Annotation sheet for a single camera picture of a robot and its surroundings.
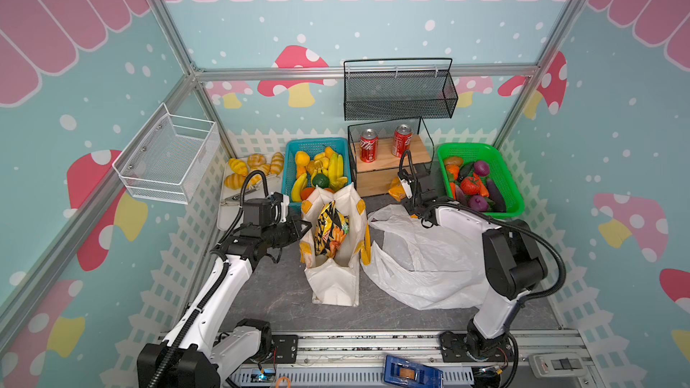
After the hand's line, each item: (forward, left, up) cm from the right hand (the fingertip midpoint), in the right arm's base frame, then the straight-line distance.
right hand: (413, 192), depth 97 cm
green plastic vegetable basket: (+20, -22, -5) cm, 30 cm away
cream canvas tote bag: (-31, +27, -3) cm, 42 cm away
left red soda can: (+8, +17, +16) cm, 24 cm away
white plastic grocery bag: (-24, -3, -10) cm, 26 cm away
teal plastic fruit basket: (+28, +40, -2) cm, 49 cm away
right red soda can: (+12, +5, +16) cm, 20 cm away
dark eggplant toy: (+1, -32, -5) cm, 32 cm away
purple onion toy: (+17, -32, -6) cm, 37 cm away
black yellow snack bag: (-18, +29, +5) cm, 34 cm away
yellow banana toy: (+8, +43, -5) cm, 44 cm away
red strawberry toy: (+6, -23, -4) cm, 24 cm away
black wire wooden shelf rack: (+14, +12, -9) cm, 21 cm away
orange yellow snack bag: (-4, +7, +7) cm, 10 cm away
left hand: (-20, +34, +7) cm, 40 cm away
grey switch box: (-52, -28, -8) cm, 60 cm away
